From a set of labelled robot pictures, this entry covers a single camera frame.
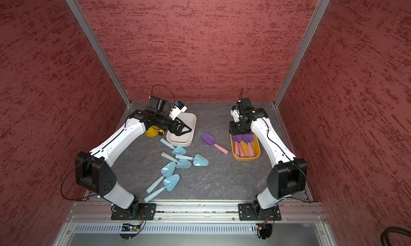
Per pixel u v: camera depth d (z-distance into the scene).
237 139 0.98
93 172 0.43
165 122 0.70
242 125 0.68
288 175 0.42
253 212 0.73
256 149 0.94
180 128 0.71
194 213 0.76
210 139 1.00
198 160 0.90
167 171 0.87
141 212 0.73
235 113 0.77
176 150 0.95
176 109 0.73
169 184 0.82
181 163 0.90
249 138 0.97
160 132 1.01
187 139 0.97
